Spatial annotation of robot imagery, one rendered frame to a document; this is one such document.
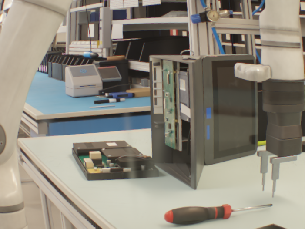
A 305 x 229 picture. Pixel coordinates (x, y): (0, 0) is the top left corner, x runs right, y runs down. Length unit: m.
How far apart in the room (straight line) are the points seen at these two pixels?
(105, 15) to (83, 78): 0.65
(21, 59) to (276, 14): 0.38
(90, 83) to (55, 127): 0.59
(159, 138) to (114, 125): 1.48
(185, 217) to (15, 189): 0.25
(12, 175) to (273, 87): 0.41
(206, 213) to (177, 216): 0.04
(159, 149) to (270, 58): 0.45
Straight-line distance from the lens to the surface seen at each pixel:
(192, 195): 1.11
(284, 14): 0.98
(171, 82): 1.26
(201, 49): 2.86
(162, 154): 1.36
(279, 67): 0.98
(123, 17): 5.69
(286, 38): 0.98
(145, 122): 2.88
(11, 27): 0.89
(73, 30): 4.96
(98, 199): 1.11
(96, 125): 2.82
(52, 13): 0.89
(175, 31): 10.49
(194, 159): 1.14
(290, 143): 0.99
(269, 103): 1.00
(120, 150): 1.39
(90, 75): 3.35
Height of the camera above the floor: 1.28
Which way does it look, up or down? 8 degrees down
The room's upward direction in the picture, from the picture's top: 2 degrees counter-clockwise
